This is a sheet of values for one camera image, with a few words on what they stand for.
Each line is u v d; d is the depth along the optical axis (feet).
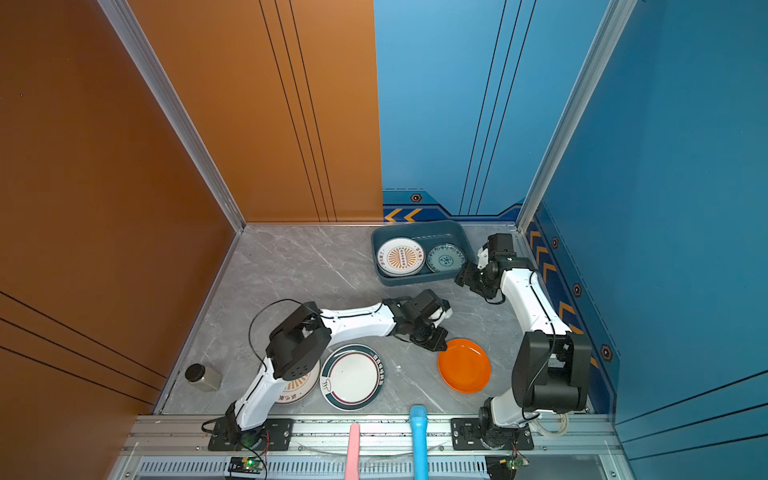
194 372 2.44
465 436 2.38
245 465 2.33
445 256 3.57
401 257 3.48
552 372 1.44
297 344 1.82
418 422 2.38
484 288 2.44
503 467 2.28
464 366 2.72
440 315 2.47
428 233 3.80
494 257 2.08
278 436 2.45
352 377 2.67
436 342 2.54
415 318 2.37
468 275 2.54
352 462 2.28
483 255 2.67
